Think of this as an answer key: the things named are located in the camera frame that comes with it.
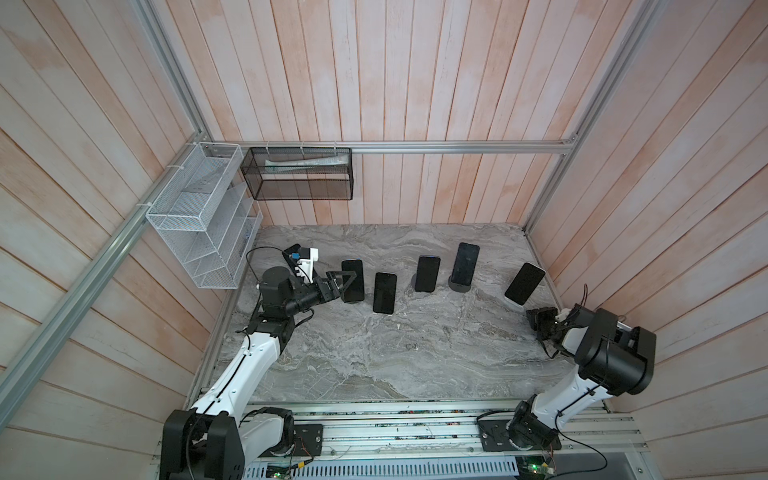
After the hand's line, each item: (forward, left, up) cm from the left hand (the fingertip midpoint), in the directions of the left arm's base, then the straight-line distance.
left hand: (350, 283), depth 75 cm
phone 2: (+11, -55, -15) cm, 58 cm away
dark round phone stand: (+15, -36, -24) cm, 46 cm away
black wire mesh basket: (+49, +21, 0) cm, 53 cm away
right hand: (+6, -57, -23) cm, 62 cm away
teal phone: (+8, -10, -15) cm, 20 cm away
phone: (+21, +21, -11) cm, 32 cm away
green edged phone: (+11, 0, -21) cm, 24 cm away
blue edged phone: (+14, -23, -15) cm, 31 cm away
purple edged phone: (+18, -36, -14) cm, 43 cm away
